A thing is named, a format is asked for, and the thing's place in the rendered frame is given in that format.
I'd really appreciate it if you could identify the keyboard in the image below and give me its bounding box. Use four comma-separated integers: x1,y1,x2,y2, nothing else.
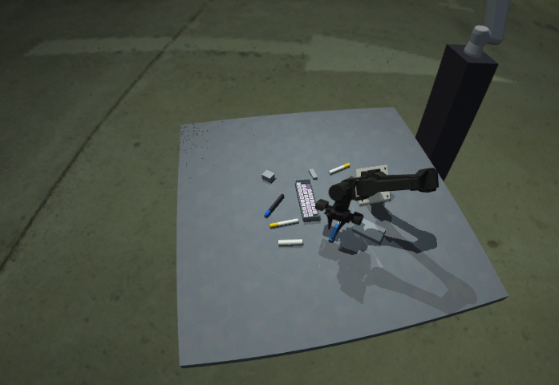
295,179,320,221

